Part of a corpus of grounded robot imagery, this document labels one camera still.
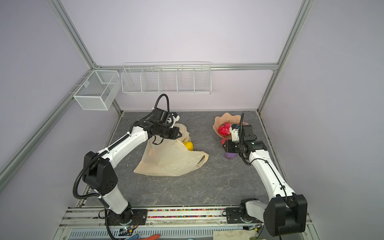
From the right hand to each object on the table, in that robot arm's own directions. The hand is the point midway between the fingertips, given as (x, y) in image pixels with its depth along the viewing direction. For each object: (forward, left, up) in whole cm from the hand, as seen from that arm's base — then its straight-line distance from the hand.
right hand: (228, 146), depth 83 cm
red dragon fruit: (+18, -1, -7) cm, 19 cm away
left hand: (+4, +26, +4) cm, 27 cm away
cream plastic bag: (-5, +34, -3) cm, 34 cm away
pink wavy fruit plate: (+31, -11, -12) cm, 35 cm away
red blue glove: (-40, +39, -15) cm, 58 cm away
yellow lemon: (+7, +23, -11) cm, 27 cm away
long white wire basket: (+43, +36, +16) cm, 59 cm away
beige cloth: (-39, -2, -14) cm, 42 cm away
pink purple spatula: (+2, -3, -15) cm, 16 cm away
